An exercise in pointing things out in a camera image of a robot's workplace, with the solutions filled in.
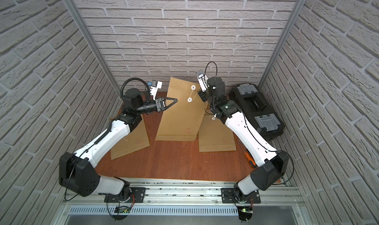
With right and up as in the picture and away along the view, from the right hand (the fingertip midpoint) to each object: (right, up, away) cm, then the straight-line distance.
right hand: (209, 81), depth 73 cm
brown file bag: (-45, -34, +21) cm, 60 cm away
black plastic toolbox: (+29, -8, +22) cm, 37 cm away
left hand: (-15, -10, -5) cm, 19 cm away
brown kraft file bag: (+6, -32, +23) cm, 39 cm away
